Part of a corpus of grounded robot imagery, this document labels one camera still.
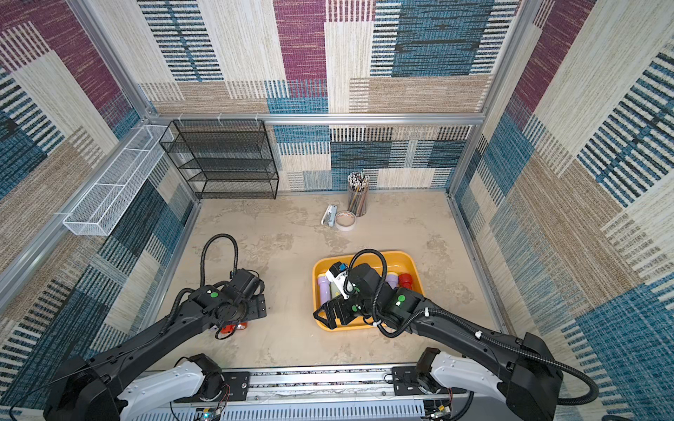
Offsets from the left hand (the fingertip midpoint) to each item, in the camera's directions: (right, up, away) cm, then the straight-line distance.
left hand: (253, 310), depth 82 cm
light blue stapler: (+22, +29, +29) cm, 47 cm away
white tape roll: (+29, +28, +28) cm, 49 cm away
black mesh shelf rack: (-22, +53, +28) cm, 64 cm away
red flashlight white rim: (+49, +8, +6) cm, 50 cm away
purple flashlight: (+22, +5, +6) cm, 23 cm away
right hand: (+24, +2, -8) cm, 26 cm away
